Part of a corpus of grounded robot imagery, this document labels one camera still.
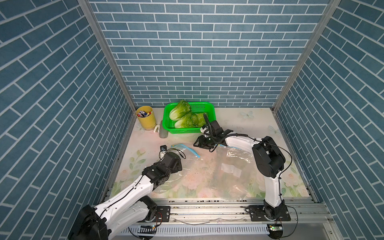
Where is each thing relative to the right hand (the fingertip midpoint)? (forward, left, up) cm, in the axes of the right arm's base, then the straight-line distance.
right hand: (196, 146), depth 92 cm
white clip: (+17, +31, -4) cm, 35 cm away
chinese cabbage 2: (+14, +7, +7) cm, 17 cm away
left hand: (-13, +10, +1) cm, 17 cm away
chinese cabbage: (+26, +13, +6) cm, 30 cm away
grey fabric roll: (+10, +24, -3) cm, 27 cm away
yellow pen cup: (+19, +37, +6) cm, 42 cm away
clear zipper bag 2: (-14, -25, -7) cm, 29 cm away
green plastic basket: (+18, +22, -4) cm, 29 cm away
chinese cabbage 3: (+20, +1, +3) cm, 20 cm away
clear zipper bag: (-17, +2, -7) cm, 19 cm away
